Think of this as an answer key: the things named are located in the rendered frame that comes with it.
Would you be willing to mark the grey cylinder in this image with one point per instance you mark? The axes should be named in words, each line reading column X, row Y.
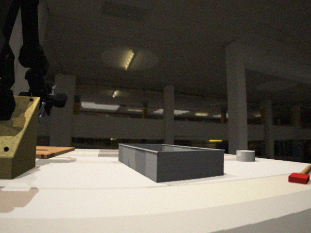
column 245, row 155

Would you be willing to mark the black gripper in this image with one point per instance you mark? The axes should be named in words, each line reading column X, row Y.
column 58, row 101

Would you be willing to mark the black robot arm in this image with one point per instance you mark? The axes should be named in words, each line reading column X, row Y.
column 31, row 53

